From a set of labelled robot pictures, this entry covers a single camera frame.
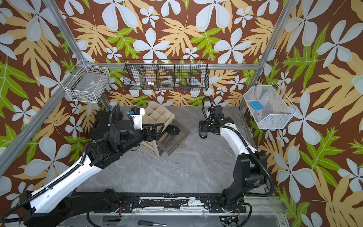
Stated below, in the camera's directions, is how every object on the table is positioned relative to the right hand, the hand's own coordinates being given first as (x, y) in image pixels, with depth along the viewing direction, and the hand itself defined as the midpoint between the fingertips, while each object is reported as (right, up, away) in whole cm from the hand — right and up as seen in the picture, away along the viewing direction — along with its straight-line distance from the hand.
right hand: (204, 126), depth 89 cm
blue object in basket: (+32, +13, -3) cm, 34 cm away
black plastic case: (-75, 0, +13) cm, 76 cm away
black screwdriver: (-31, -47, -21) cm, 60 cm away
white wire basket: (-74, +27, -3) cm, 79 cm away
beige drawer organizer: (-30, +7, -9) cm, 32 cm away
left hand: (-25, +2, -26) cm, 36 cm away
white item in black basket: (-37, +30, +9) cm, 48 cm away
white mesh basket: (+39, +11, -6) cm, 41 cm away
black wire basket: (-26, +36, +8) cm, 45 cm away
